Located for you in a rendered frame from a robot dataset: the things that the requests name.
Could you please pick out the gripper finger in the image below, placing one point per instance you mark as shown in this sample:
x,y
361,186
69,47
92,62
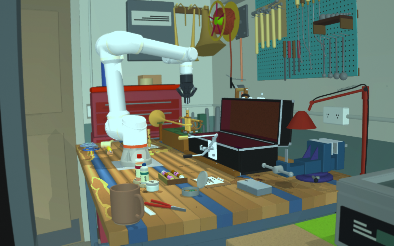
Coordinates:
x,y
191,94
184,94

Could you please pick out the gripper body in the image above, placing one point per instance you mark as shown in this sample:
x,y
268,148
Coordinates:
x,y
186,81

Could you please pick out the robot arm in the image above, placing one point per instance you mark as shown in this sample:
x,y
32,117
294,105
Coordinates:
x,y
115,89

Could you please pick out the brass trumpet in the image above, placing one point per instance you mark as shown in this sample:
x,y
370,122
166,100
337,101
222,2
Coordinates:
x,y
156,118

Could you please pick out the brass piston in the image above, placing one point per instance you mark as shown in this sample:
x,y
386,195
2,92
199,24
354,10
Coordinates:
x,y
148,136

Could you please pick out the silver latch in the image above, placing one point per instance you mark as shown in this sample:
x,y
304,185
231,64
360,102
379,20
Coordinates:
x,y
213,154

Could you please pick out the black trumpet case lid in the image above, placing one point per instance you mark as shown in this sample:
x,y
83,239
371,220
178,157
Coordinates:
x,y
251,119

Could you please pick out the grey round tin lid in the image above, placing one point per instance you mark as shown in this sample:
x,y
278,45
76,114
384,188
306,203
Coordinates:
x,y
202,179

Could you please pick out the black trumpet case body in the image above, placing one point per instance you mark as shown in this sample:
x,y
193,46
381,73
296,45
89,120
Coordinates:
x,y
251,160

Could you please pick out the grey tapered mandrel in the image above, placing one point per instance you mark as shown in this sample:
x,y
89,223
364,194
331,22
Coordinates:
x,y
207,116

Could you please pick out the tan cardboard box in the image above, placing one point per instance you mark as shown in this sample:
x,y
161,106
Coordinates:
x,y
156,79

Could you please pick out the red tool chest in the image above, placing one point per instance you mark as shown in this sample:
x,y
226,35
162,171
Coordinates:
x,y
149,102

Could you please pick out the tan tape roll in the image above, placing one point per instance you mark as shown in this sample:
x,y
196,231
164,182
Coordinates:
x,y
145,82

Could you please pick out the brass bell horn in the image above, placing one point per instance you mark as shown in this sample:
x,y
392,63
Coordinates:
x,y
210,48

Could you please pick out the black clip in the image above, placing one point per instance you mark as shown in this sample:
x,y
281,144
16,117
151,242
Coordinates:
x,y
232,83

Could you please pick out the silver rod tan grip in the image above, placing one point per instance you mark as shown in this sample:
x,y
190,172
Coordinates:
x,y
200,136

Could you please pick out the brass tapered tube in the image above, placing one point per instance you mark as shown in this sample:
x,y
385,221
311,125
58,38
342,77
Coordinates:
x,y
176,30
193,34

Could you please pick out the brown arched stand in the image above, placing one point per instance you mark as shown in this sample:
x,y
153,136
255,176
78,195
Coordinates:
x,y
239,91

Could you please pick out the wooden stand green top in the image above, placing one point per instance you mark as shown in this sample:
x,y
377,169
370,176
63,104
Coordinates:
x,y
173,141

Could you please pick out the copper pipe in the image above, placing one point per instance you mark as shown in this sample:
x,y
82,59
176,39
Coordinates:
x,y
241,61

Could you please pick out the small white sheet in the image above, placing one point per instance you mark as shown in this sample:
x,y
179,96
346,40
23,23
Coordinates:
x,y
156,147

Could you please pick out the silver lever black grip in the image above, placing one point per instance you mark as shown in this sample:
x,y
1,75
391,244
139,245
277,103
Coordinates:
x,y
192,155

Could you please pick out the small white object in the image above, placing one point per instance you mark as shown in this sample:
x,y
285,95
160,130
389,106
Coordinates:
x,y
261,96

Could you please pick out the grey flat base sheet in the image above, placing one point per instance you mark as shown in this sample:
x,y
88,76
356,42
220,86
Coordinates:
x,y
157,165

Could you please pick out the pink labelled tube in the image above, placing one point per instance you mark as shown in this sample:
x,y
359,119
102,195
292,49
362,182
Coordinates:
x,y
178,174
168,175

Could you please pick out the red capped bottle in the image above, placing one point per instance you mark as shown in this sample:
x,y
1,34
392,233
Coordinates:
x,y
139,167

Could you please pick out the white paper note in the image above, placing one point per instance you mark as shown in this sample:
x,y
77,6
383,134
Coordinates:
x,y
210,179

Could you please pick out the wooden tray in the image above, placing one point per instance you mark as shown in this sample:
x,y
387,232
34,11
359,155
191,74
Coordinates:
x,y
173,181

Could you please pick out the small white bottle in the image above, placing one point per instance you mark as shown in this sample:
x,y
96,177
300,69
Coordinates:
x,y
144,174

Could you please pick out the cream mallet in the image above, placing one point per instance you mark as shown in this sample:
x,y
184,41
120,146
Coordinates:
x,y
104,144

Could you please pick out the brown thin board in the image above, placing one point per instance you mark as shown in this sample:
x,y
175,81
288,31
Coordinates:
x,y
222,185

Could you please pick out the small white jar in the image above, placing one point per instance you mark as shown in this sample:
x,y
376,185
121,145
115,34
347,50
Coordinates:
x,y
152,186

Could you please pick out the grey round tin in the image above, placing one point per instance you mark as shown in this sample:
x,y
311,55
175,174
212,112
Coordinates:
x,y
190,193

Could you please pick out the grey rectangular block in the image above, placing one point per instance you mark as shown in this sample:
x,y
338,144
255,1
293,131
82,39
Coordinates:
x,y
255,188

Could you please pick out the teal pegboard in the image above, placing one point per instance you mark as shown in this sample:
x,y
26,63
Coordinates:
x,y
306,73

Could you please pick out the white flat strip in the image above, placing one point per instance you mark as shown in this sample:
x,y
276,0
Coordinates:
x,y
150,211

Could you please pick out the brown mug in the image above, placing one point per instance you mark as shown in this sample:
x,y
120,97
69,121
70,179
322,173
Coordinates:
x,y
125,205

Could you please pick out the grey ball end rod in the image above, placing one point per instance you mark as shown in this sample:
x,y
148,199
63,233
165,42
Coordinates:
x,y
330,76
336,76
343,76

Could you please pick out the brown door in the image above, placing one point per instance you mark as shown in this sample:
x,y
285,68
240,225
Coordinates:
x,y
43,68

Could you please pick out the blue bench vise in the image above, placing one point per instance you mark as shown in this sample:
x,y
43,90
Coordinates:
x,y
320,157

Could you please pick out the brown pegboard shelf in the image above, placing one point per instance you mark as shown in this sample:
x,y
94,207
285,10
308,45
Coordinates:
x,y
333,23

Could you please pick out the red desk lamp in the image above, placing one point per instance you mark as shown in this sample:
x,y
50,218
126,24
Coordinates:
x,y
365,136

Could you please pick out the bright green mat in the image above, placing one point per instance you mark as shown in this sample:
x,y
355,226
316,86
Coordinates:
x,y
315,225

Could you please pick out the grey cleaning machine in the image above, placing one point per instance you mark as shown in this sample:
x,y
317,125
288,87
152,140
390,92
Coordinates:
x,y
371,205

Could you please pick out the dark grey wall poster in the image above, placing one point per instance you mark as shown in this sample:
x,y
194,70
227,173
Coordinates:
x,y
149,41

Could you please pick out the wooden wall rack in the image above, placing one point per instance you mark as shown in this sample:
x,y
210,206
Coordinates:
x,y
186,10

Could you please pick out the dark grey wall plate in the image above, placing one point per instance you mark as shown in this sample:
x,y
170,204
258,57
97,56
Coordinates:
x,y
243,20

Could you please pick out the white wall socket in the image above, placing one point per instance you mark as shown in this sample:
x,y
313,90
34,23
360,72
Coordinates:
x,y
335,116
89,111

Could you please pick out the grey door frame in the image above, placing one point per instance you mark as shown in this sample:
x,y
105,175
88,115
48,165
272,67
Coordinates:
x,y
12,119

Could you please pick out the grey wall conduit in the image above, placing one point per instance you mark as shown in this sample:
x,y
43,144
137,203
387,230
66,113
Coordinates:
x,y
381,118

